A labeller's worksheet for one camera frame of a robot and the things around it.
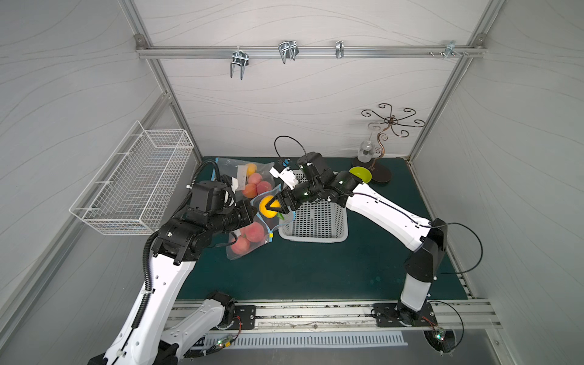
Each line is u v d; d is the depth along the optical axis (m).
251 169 1.07
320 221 0.96
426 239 0.45
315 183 0.57
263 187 1.01
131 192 0.69
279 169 0.63
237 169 1.08
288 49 0.77
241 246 0.83
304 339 0.70
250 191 1.01
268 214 0.67
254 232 0.75
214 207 0.47
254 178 1.04
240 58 0.78
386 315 0.73
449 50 0.77
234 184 0.60
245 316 0.74
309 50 0.79
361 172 1.11
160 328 0.38
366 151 0.97
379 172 1.12
